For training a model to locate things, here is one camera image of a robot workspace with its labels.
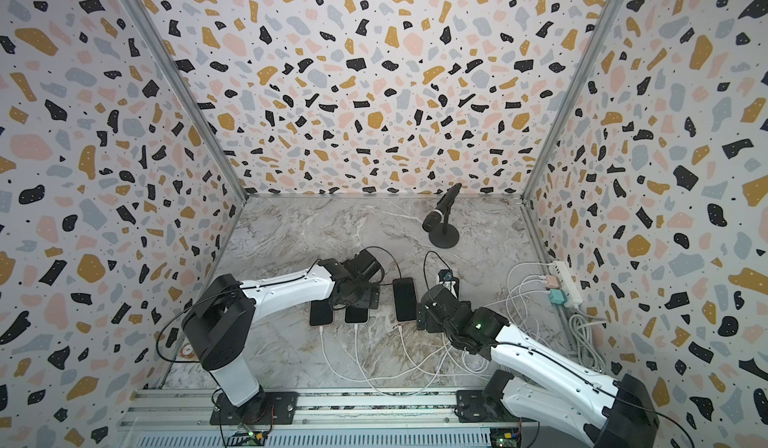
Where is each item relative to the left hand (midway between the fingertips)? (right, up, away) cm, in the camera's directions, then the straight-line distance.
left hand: (367, 298), depth 89 cm
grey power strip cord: (+62, -14, -7) cm, 64 cm away
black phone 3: (+11, -1, +4) cm, 12 cm away
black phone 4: (+22, +8, -19) cm, 30 cm away
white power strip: (+63, +3, +6) cm, 63 cm away
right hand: (+19, -1, -9) cm, 21 cm away
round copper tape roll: (-47, -11, -10) cm, 49 cm away
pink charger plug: (+59, +3, +8) cm, 60 cm away
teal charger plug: (+59, 0, +4) cm, 59 cm away
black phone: (-14, -4, +1) cm, 15 cm away
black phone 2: (-4, -5, +1) cm, 7 cm away
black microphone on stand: (+25, +18, +20) cm, 37 cm away
